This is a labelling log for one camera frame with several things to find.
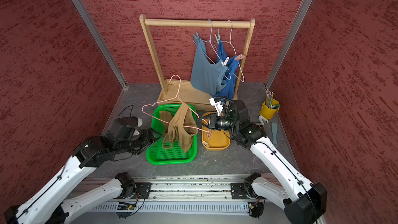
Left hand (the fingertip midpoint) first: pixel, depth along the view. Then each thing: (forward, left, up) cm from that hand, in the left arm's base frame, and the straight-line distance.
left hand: (156, 143), depth 66 cm
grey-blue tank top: (+45, -23, 0) cm, 51 cm away
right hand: (+6, -18, +6) cm, 19 cm away
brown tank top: (+7, -11, +3) cm, 13 cm away
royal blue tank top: (+36, -36, -6) cm, 51 cm away
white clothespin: (+8, -22, -20) cm, 31 cm away
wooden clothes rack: (+52, -15, -24) cm, 59 cm away
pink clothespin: (+15, -24, -21) cm, 35 cm away
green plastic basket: (+3, +6, -22) cm, 23 cm away
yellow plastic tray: (+12, -26, -22) cm, 37 cm away
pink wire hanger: (+18, -8, +11) cm, 23 cm away
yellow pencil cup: (+32, -64, -14) cm, 73 cm away
